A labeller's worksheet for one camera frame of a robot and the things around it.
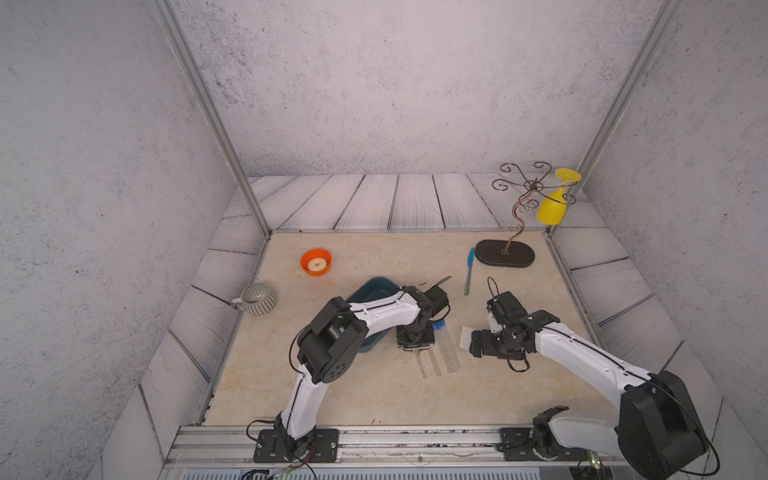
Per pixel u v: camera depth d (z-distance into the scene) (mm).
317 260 1078
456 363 866
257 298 993
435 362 867
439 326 937
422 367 865
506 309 675
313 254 1086
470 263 1107
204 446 756
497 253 1114
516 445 726
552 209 961
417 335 772
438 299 744
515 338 613
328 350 507
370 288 988
